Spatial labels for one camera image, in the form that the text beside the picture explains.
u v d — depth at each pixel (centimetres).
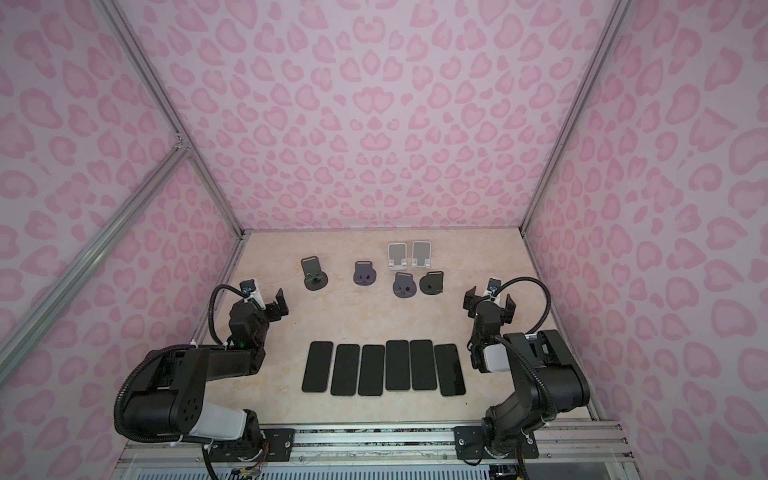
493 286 78
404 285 100
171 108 85
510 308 83
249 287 77
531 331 68
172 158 86
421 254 107
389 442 75
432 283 99
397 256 107
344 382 83
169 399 44
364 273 106
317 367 86
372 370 84
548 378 44
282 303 85
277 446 73
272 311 82
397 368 84
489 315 71
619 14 69
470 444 73
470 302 86
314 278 101
